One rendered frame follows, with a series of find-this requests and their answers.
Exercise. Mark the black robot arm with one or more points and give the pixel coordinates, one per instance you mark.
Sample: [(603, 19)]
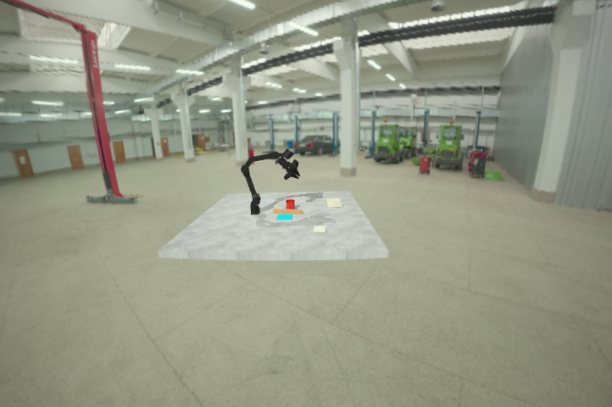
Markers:
[(255, 209)]

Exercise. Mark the beige flat rectangular board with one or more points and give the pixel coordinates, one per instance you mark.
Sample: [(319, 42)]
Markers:
[(333, 202)]

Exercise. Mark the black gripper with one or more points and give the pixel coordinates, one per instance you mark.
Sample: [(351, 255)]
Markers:
[(290, 173)]

